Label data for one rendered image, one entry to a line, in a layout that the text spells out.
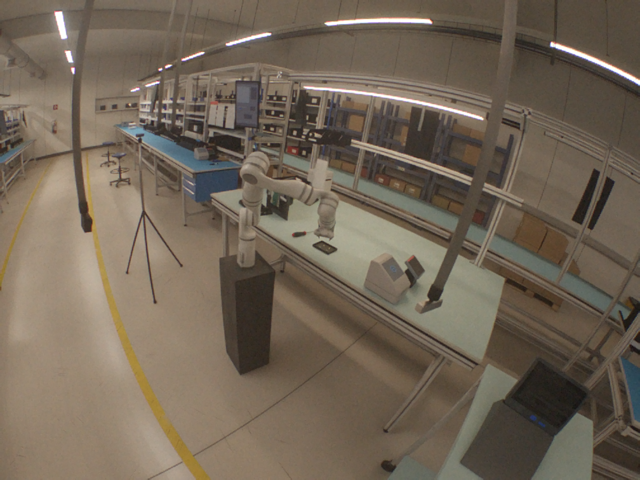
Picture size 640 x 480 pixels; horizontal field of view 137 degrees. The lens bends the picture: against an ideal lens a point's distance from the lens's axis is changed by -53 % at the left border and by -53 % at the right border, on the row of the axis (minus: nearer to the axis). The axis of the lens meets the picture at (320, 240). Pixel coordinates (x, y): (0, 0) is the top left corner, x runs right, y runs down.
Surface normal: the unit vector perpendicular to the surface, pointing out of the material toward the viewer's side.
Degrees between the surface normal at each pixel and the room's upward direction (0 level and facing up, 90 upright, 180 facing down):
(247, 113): 101
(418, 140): 98
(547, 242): 90
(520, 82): 90
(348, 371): 0
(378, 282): 90
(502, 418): 24
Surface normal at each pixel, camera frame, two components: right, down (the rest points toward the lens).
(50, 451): 0.16, -0.88
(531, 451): -0.15, -0.73
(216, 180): 0.73, 0.41
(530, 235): -0.66, 0.24
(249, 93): -0.32, 0.55
